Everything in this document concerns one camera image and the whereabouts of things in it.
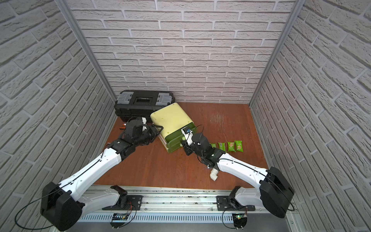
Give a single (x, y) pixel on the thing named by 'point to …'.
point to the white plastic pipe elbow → (213, 174)
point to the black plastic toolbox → (128, 104)
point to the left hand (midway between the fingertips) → (164, 127)
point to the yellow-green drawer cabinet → (172, 119)
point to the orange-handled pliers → (122, 128)
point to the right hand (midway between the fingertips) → (185, 139)
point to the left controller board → (119, 216)
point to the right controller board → (239, 220)
